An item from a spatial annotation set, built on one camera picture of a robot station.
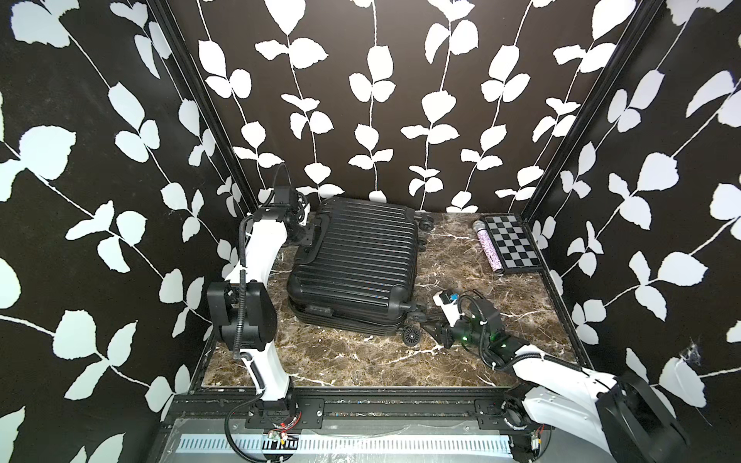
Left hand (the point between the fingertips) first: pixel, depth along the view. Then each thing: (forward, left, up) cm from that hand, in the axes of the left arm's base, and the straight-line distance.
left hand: (306, 232), depth 90 cm
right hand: (-27, -35, -9) cm, 45 cm away
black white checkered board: (+4, -75, -16) cm, 77 cm away
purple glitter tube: (-5, -66, -15) cm, 68 cm away
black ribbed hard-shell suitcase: (-15, -17, 0) cm, 23 cm away
